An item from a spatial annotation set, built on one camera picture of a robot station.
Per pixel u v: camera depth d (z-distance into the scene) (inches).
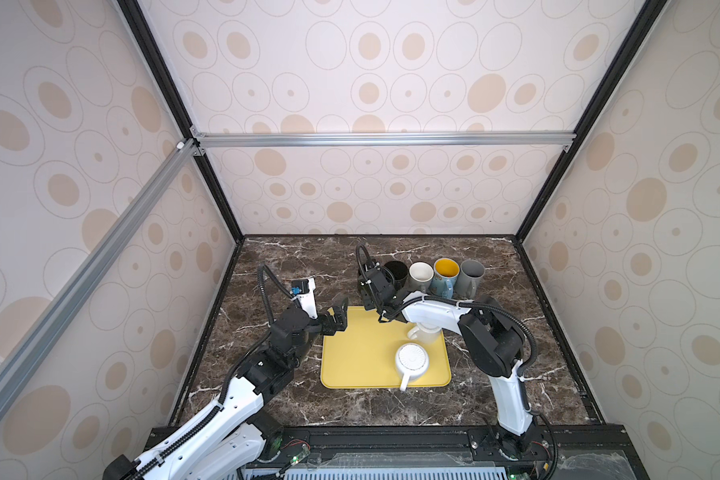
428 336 34.4
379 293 29.2
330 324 26.0
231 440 23.0
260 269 44.1
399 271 39.2
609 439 30.1
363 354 34.4
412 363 31.3
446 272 39.4
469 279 37.4
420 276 39.3
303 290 24.6
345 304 28.7
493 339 20.7
